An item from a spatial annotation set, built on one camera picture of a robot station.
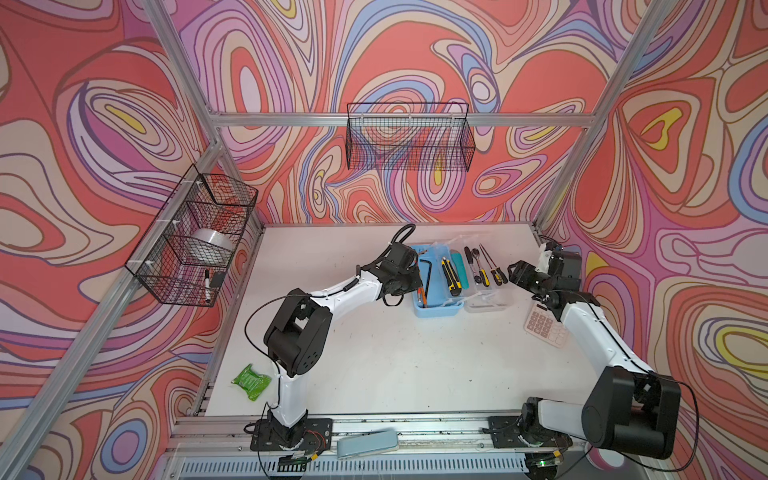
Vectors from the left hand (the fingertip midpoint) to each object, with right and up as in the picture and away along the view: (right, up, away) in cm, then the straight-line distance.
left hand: (426, 279), depth 91 cm
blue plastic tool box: (+5, -8, +3) cm, 10 cm away
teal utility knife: (+12, +4, +6) cm, 14 cm away
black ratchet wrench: (+15, +6, +3) cm, 16 cm away
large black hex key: (+3, 0, +13) cm, 13 cm away
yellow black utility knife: (+9, -1, +2) cm, 10 cm away
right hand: (+27, +1, -4) cm, 28 cm away
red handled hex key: (-1, -6, +8) cm, 10 cm away
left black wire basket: (-61, +8, -18) cm, 65 cm away
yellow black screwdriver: (+23, +3, +2) cm, 24 cm away
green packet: (-49, -27, -10) cm, 57 cm away
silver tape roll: (-54, +12, -17) cm, 58 cm away
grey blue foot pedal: (-17, -38, -20) cm, 46 cm away
